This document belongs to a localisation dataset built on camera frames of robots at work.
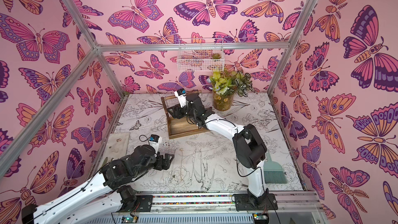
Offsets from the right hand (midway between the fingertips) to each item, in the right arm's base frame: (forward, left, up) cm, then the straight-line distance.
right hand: (172, 105), depth 85 cm
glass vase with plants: (+18, -30, -1) cm, 35 cm away
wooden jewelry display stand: (0, -2, -22) cm, 22 cm away
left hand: (-25, -1, -7) cm, 26 cm away
